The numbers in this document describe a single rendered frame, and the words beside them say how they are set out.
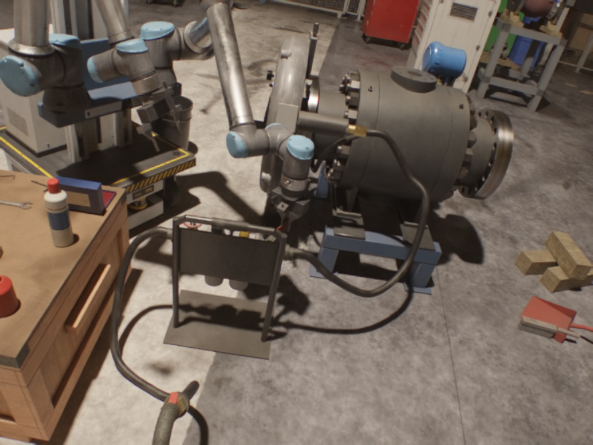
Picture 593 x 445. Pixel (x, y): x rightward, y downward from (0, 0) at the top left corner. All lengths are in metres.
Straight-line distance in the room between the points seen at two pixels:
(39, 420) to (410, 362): 1.37
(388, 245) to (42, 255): 1.43
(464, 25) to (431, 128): 3.87
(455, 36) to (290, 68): 4.10
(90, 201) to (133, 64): 0.48
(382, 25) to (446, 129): 5.42
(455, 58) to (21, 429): 2.31
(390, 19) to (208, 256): 6.20
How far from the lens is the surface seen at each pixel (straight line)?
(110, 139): 2.39
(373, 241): 2.05
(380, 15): 7.31
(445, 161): 2.02
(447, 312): 2.24
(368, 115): 1.92
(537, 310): 2.57
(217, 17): 1.57
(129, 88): 2.15
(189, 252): 1.56
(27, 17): 1.68
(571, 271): 2.74
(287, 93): 1.80
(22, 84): 1.74
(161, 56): 2.13
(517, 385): 2.12
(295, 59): 1.89
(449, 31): 5.77
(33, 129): 2.30
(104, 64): 1.56
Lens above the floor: 1.41
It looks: 36 degrees down
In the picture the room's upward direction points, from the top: 10 degrees clockwise
